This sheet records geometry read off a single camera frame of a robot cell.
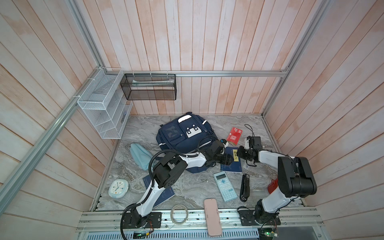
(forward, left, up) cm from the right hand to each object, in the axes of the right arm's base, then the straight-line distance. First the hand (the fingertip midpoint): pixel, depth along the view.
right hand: (237, 151), depth 98 cm
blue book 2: (-29, +44, +1) cm, 53 cm away
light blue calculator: (-25, +11, +1) cm, 27 cm away
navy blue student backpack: (+11, +34, +4) cm, 36 cm away
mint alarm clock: (-27, +72, +3) cm, 76 cm away
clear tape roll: (-38, +41, +2) cm, 56 cm away
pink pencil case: (-42, +19, 0) cm, 46 cm away
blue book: (-11, +3, +1) cm, 12 cm away
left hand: (-9, +7, +2) cm, 11 cm away
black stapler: (-25, +1, +2) cm, 25 cm away
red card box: (+13, 0, 0) cm, 13 cm away
